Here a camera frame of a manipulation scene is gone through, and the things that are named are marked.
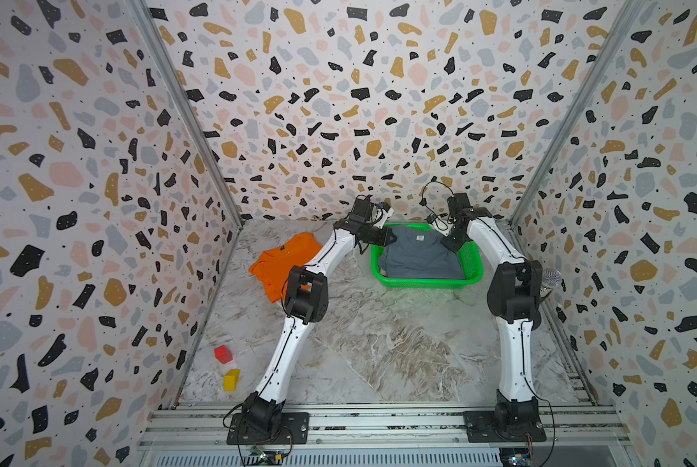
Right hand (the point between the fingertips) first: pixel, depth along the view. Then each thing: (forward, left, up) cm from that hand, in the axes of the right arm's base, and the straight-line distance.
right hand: (457, 237), depth 104 cm
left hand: (-1, +21, +2) cm, 21 cm away
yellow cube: (-47, +69, -9) cm, 84 cm away
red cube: (-41, +72, -6) cm, 84 cm away
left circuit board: (-65, +57, -10) cm, 87 cm away
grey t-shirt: (-5, +14, -3) cm, 15 cm away
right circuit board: (-63, -6, -11) cm, 64 cm away
